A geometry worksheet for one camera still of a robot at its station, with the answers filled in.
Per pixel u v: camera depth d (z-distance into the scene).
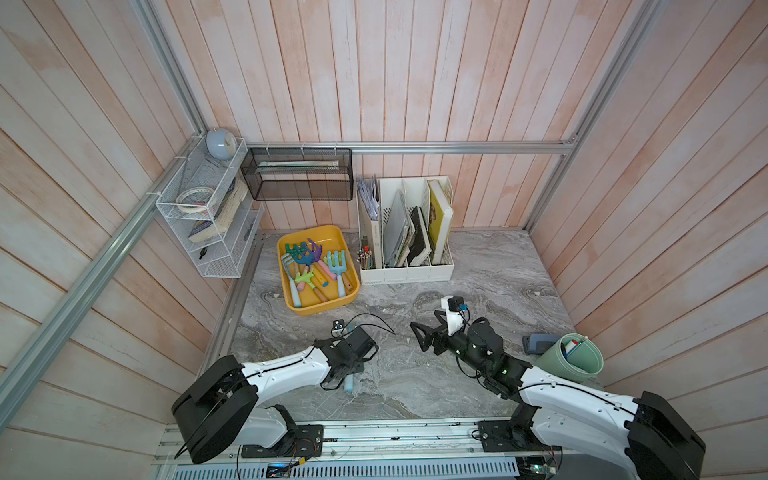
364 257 0.90
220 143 0.82
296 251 1.11
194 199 0.75
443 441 0.75
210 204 0.70
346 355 0.66
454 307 0.67
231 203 0.83
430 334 0.69
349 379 0.81
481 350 0.60
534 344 0.87
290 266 1.07
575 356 0.78
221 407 0.41
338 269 1.07
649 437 0.41
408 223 0.93
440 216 0.89
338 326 0.80
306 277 1.03
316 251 1.14
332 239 1.16
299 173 1.04
